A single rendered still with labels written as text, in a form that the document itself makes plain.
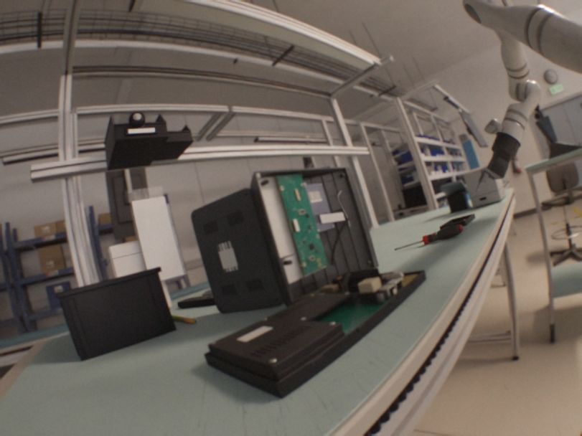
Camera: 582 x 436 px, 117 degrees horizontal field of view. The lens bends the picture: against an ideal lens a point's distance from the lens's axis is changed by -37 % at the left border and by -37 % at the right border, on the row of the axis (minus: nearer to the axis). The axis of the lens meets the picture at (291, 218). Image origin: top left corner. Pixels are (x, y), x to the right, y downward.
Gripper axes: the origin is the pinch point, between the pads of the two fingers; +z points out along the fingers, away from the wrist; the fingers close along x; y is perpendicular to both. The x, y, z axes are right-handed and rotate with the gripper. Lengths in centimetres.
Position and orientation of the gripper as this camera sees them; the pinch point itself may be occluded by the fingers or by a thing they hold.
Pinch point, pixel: (477, 191)
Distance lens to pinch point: 84.1
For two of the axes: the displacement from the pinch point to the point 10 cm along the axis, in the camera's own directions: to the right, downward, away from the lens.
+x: 4.1, -0.6, 9.1
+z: -4.1, 8.7, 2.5
